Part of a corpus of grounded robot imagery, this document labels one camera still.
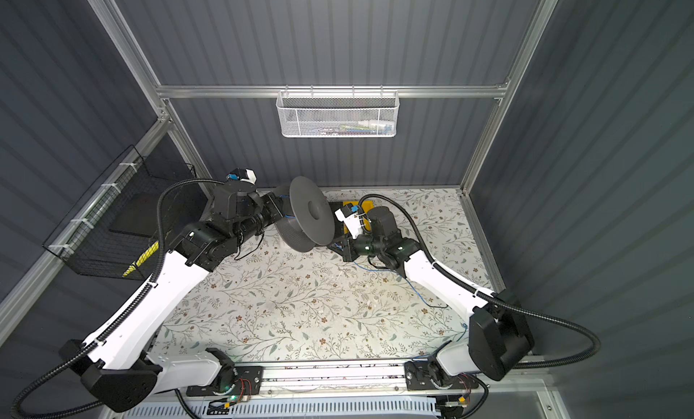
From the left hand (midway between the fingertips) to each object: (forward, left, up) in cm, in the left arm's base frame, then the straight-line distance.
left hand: (283, 197), depth 69 cm
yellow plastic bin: (-1, -22, -3) cm, 22 cm away
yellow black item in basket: (-10, +37, -10) cm, 39 cm away
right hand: (-7, -12, -14) cm, 19 cm away
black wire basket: (-9, +46, -3) cm, 47 cm away
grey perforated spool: (-4, -6, -4) cm, 8 cm away
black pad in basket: (+2, +42, -7) cm, 42 cm away
